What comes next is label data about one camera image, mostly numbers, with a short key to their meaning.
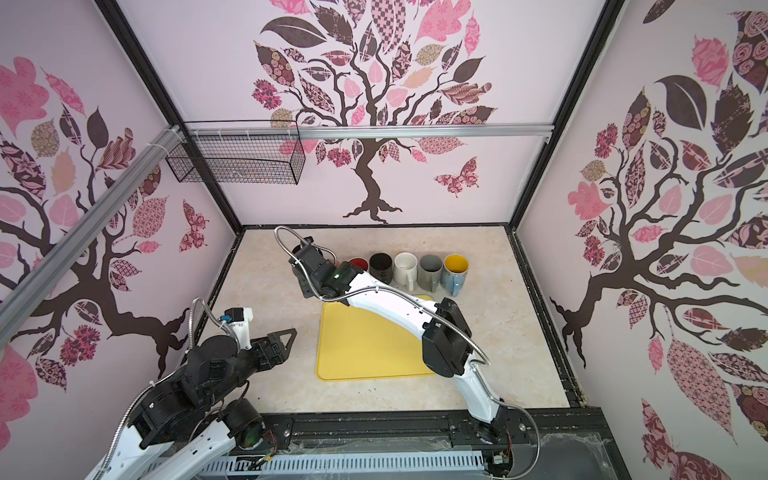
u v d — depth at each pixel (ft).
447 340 1.60
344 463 2.29
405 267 3.38
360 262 3.43
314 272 1.97
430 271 3.11
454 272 3.06
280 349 2.00
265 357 1.93
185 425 1.48
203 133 3.03
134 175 2.38
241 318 2.00
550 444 2.36
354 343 2.76
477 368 1.79
